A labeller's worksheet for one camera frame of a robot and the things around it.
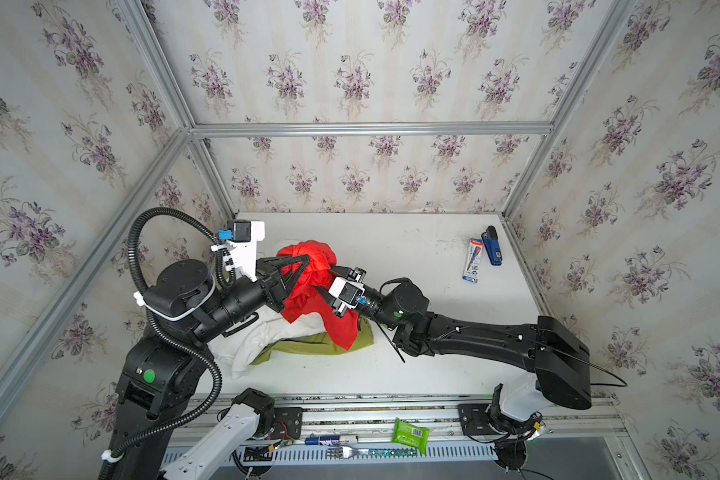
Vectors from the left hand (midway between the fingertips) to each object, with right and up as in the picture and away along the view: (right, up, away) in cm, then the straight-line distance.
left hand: (306, 252), depth 50 cm
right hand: (-1, -3, +7) cm, 7 cm away
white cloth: (-23, -26, +26) cm, 44 cm away
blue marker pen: (+1, -46, +20) cm, 50 cm away
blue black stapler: (+57, +1, +57) cm, 81 cm away
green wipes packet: (+20, -45, +21) cm, 54 cm away
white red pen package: (+51, -3, +57) cm, 76 cm away
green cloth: (-3, -28, +35) cm, 45 cm away
